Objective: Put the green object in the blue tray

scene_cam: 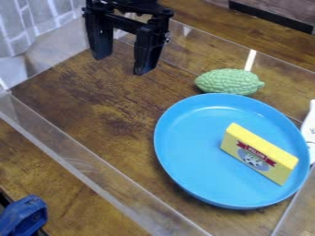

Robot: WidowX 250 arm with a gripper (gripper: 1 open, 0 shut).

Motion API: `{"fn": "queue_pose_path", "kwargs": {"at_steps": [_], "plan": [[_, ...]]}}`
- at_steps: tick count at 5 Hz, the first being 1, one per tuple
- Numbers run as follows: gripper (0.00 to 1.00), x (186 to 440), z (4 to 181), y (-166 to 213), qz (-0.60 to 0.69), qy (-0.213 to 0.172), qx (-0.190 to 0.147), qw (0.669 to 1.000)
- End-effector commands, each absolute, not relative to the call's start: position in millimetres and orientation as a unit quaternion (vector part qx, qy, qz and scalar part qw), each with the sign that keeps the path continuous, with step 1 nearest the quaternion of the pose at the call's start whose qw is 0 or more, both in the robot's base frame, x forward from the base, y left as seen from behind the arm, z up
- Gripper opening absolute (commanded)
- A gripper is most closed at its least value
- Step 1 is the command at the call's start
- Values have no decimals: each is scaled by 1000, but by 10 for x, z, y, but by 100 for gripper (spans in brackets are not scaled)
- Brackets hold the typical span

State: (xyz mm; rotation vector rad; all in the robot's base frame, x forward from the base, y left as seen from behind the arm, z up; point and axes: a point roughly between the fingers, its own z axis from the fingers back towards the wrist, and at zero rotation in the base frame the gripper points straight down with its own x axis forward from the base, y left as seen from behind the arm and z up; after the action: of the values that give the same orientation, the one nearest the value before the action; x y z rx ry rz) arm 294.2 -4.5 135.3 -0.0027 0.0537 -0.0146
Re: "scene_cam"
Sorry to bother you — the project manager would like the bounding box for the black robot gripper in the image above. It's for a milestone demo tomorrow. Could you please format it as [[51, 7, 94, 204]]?
[[83, 0, 174, 76]]

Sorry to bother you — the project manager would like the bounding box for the green bumpy bitter gourd toy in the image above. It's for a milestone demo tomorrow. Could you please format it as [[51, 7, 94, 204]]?
[[195, 68, 265, 95]]

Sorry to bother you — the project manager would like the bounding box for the blue round plastic tray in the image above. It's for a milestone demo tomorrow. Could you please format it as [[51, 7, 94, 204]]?
[[154, 94, 310, 209]]

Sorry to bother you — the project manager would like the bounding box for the grey checked curtain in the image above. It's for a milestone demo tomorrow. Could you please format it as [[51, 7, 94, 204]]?
[[0, 0, 86, 58]]

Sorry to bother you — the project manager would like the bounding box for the white toy at right edge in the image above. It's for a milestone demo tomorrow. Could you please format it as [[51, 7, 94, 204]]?
[[301, 100, 315, 164]]

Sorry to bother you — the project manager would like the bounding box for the yellow butter box toy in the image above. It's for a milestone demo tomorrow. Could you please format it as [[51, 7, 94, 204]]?
[[221, 123, 299, 185]]

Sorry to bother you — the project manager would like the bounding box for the blue clamp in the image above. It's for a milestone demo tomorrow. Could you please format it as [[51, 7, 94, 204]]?
[[0, 195, 48, 236]]

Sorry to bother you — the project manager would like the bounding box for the clear acrylic enclosure wall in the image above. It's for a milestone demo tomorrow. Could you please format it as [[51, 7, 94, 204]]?
[[0, 0, 315, 236]]

